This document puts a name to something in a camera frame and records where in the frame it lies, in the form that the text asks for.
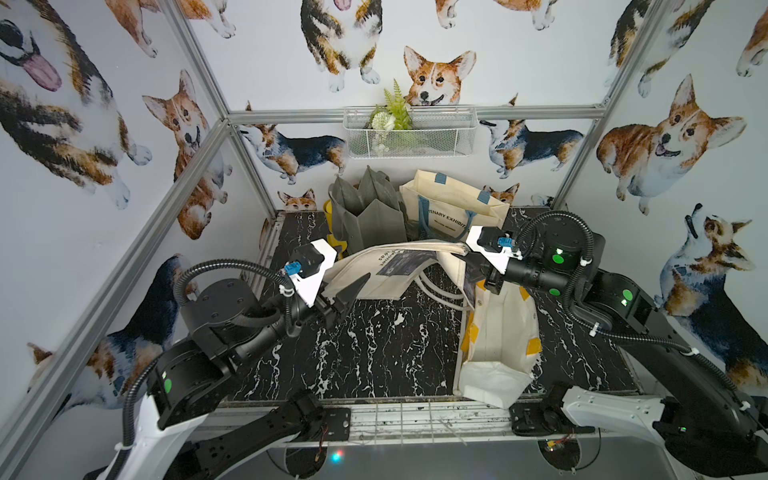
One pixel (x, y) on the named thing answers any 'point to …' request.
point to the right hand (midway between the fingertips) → (455, 243)
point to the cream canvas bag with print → (390, 266)
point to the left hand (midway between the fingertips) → (355, 258)
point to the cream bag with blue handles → (441, 209)
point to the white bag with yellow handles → (500, 345)
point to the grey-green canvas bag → (369, 215)
